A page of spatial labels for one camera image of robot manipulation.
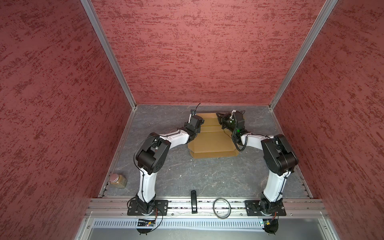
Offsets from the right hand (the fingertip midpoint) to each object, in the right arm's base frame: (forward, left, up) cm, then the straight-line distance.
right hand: (214, 114), depth 94 cm
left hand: (-2, +14, -9) cm, 17 cm away
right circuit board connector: (-58, -23, -18) cm, 65 cm away
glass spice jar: (-38, +53, -6) cm, 65 cm away
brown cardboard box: (-12, +2, -14) cm, 19 cm away
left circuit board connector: (-57, +39, -19) cm, 72 cm away
